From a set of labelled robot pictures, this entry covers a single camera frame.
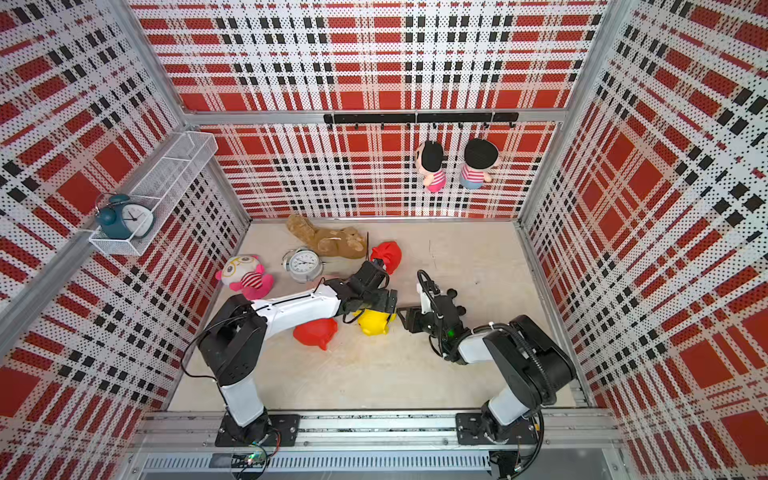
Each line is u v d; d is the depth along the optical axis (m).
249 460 0.69
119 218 0.61
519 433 0.73
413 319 0.80
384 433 0.75
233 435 0.66
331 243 1.00
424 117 0.89
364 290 0.70
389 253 0.98
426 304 0.82
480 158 0.98
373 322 0.85
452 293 0.98
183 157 0.91
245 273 0.96
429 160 0.98
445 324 0.70
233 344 0.47
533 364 0.43
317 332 0.84
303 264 1.02
